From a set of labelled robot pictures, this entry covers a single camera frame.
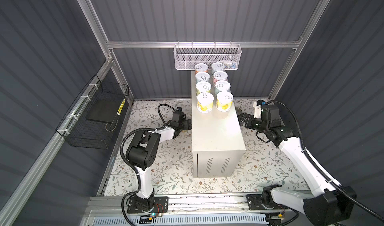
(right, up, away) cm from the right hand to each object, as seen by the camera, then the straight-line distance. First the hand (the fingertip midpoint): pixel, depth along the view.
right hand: (246, 119), depth 79 cm
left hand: (-35, -3, +23) cm, 42 cm away
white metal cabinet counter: (-18, -9, -21) cm, 29 cm away
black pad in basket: (-73, +5, -3) cm, 73 cm away
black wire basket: (-78, -2, -6) cm, 78 cm away
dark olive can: (+2, +5, +21) cm, 21 cm away
